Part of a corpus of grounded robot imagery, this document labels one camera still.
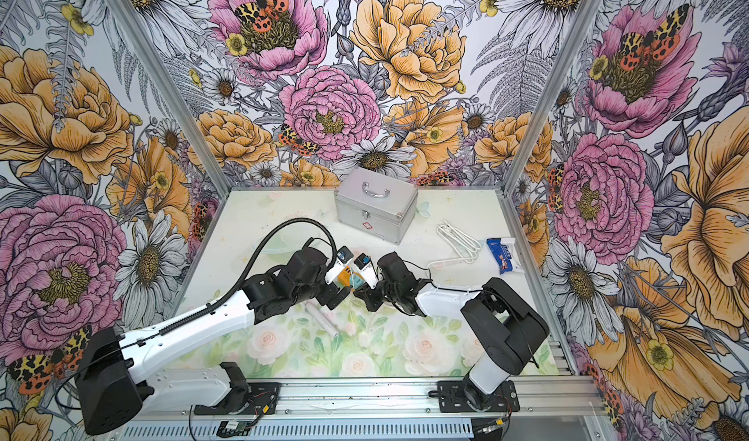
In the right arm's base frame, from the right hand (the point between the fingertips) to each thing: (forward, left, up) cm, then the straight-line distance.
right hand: (359, 298), depth 87 cm
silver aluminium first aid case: (+30, -7, +10) cm, 32 cm away
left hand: (+1, +6, +10) cm, 12 cm away
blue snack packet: (+17, -48, -2) cm, 51 cm away
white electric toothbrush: (-5, +10, -3) cm, 12 cm away
